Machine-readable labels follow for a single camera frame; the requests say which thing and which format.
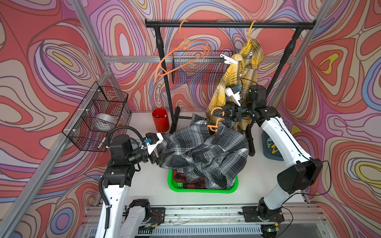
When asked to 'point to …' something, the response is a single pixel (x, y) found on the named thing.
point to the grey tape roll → (103, 122)
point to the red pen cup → (161, 119)
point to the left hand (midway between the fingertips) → (167, 143)
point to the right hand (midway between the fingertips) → (215, 118)
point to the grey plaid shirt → (218, 156)
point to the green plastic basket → (180, 187)
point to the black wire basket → (100, 111)
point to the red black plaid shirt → (181, 178)
